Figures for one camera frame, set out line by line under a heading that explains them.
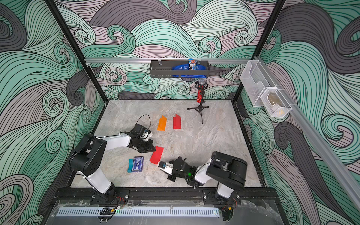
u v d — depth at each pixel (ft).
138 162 2.74
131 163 2.75
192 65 2.95
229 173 1.45
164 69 3.13
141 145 2.61
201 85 3.23
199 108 3.51
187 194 2.45
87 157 1.55
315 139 1.67
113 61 4.34
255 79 2.55
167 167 2.31
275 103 2.11
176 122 3.46
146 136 2.76
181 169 2.08
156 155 2.96
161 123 3.30
